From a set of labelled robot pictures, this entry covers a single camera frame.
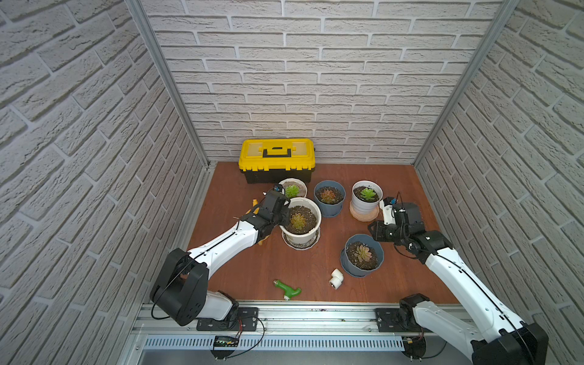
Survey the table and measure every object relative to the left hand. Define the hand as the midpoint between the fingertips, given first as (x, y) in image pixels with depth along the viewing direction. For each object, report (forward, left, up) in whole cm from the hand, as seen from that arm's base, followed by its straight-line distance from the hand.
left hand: (277, 204), depth 88 cm
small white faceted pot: (+9, -7, 0) cm, 11 cm away
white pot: (+5, -37, -2) cm, 38 cm away
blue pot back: (+6, -22, -2) cm, 23 cm away
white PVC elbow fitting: (-26, -22, -10) cm, 36 cm away
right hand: (-11, -36, +3) cm, 38 cm away
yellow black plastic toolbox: (+22, +4, +3) cm, 22 cm away
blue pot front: (-19, -31, -3) cm, 37 cm away
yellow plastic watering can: (-14, +5, +16) cm, 22 cm away
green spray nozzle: (-30, -5, -11) cm, 32 cm away
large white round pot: (-10, -10, -3) cm, 14 cm away
